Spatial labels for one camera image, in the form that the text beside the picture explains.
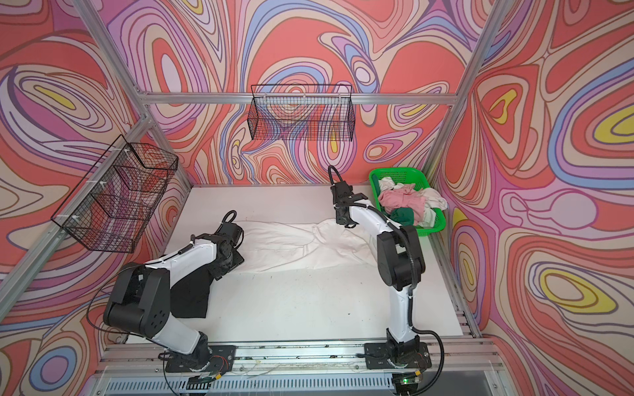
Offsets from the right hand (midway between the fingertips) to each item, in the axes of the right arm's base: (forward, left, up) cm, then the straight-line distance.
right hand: (354, 222), depth 98 cm
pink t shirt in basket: (+13, -24, 0) cm, 27 cm away
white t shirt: (-6, +31, -7) cm, 32 cm away
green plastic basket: (+27, -29, 0) cm, 39 cm away
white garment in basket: (+8, -33, +2) cm, 34 cm away
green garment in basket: (+2, -21, 0) cm, 21 cm away
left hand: (-14, +46, -5) cm, 48 cm away
